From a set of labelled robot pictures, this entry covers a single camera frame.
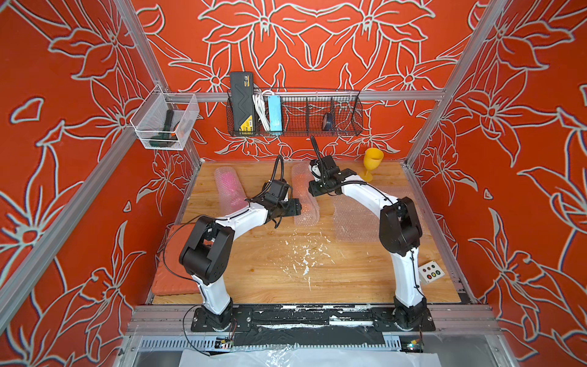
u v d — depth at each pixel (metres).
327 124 0.92
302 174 1.04
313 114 0.98
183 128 0.85
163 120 0.88
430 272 0.79
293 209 0.82
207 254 0.47
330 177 0.74
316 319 0.74
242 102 0.88
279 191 0.73
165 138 0.80
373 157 1.01
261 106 0.86
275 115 0.90
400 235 0.56
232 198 0.99
